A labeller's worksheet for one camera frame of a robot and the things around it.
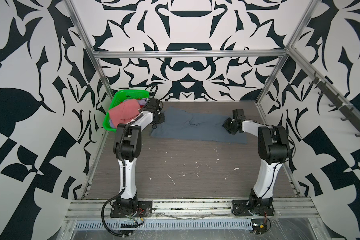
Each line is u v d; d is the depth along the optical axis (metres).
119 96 1.14
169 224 0.71
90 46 0.88
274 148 0.55
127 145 0.58
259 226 0.71
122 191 0.62
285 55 0.92
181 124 1.05
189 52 0.92
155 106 0.83
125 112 0.99
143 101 1.04
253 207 0.68
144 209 0.73
